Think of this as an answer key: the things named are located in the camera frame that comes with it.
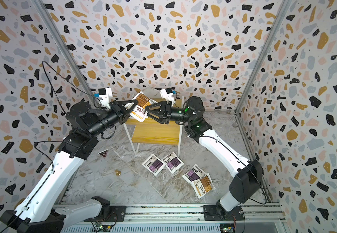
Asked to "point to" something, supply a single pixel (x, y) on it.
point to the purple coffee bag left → (154, 164)
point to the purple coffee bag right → (193, 174)
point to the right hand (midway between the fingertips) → (146, 115)
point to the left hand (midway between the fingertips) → (138, 102)
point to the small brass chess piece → (117, 172)
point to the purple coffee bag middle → (173, 162)
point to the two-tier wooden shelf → (150, 132)
